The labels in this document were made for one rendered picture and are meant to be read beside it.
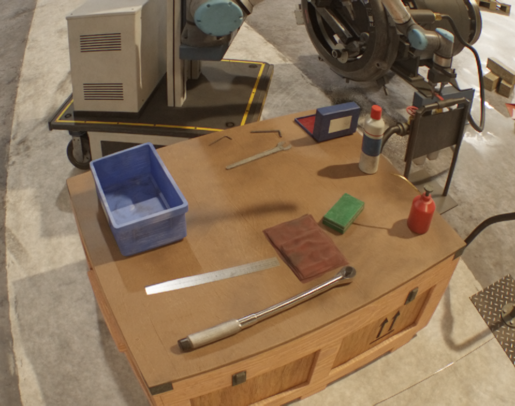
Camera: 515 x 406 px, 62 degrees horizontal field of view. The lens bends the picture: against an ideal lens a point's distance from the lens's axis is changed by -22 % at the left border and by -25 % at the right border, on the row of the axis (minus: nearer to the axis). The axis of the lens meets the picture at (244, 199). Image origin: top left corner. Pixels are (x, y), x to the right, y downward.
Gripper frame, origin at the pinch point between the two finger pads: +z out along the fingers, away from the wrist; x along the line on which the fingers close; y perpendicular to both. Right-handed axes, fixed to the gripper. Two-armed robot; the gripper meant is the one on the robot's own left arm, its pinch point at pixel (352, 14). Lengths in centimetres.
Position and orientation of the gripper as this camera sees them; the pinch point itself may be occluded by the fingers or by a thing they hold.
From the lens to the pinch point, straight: 225.5
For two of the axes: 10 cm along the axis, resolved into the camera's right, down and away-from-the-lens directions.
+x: 3.3, -5.2, 7.9
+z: 3.3, 8.4, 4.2
